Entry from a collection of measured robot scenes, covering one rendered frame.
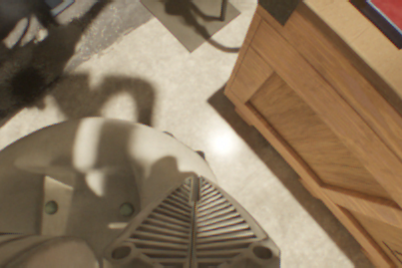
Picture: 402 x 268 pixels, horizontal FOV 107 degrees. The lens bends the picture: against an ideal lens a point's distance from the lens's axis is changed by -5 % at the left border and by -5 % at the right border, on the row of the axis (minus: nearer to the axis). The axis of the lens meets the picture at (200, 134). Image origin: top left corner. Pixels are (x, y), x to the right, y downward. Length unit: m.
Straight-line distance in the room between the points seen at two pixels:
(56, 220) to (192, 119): 0.49
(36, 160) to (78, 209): 0.13
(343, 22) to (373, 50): 0.05
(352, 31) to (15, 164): 0.56
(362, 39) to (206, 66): 0.55
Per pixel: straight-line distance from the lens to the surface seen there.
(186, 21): 0.85
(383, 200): 0.53
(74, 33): 1.00
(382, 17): 0.30
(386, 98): 0.29
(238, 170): 0.65
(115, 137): 0.33
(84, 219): 0.44
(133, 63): 0.79
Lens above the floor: 0.63
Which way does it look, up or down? 84 degrees down
